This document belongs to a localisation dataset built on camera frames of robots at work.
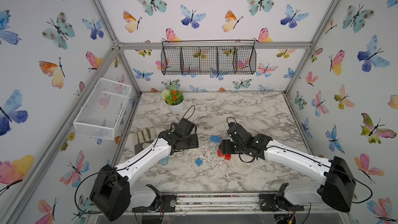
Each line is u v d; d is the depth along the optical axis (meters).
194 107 1.13
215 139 0.95
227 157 0.86
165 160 0.84
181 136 0.62
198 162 0.86
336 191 0.39
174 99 0.98
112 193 0.40
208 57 0.98
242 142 0.59
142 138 0.96
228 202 0.76
